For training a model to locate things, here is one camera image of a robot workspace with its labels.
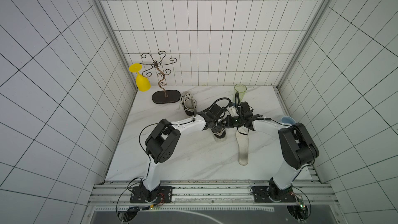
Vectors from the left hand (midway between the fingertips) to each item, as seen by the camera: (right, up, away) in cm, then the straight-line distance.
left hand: (213, 125), depth 94 cm
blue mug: (+46, +4, -1) cm, 46 cm away
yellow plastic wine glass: (-43, +27, -2) cm, 51 cm away
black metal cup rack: (-39, +18, +19) cm, 47 cm away
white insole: (+14, -3, -14) cm, 20 cm away
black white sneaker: (-16, +14, +12) cm, 24 cm away
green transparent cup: (+20, +24, +8) cm, 32 cm away
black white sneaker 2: (+4, -5, -7) cm, 9 cm away
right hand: (+6, +4, +1) cm, 8 cm away
